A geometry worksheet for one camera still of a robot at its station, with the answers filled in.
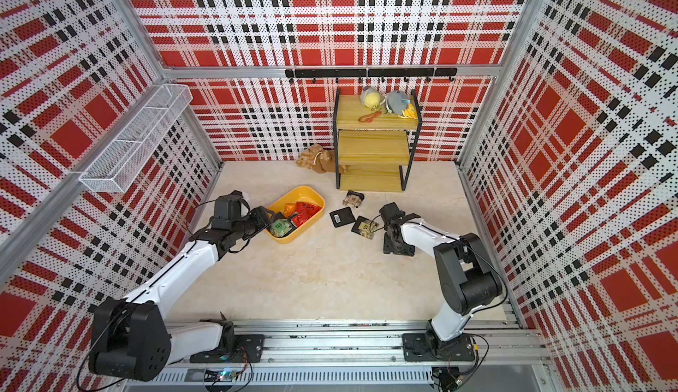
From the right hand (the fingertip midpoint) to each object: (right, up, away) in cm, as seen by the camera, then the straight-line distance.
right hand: (401, 247), depth 93 cm
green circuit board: (-51, -29, -23) cm, 63 cm away
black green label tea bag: (-44, +6, +3) cm, 45 cm away
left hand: (-44, +12, -6) cm, 45 cm away
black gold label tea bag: (-13, +6, +6) cm, 16 cm away
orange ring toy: (-12, +45, -4) cm, 47 cm away
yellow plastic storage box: (-40, +11, +7) cm, 43 cm away
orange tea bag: (-42, +13, +9) cm, 45 cm away
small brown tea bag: (-17, +17, +15) cm, 28 cm away
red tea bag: (-36, +12, +6) cm, 38 cm away
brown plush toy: (-32, +34, +18) cm, 50 cm away
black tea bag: (-22, +10, +9) cm, 26 cm away
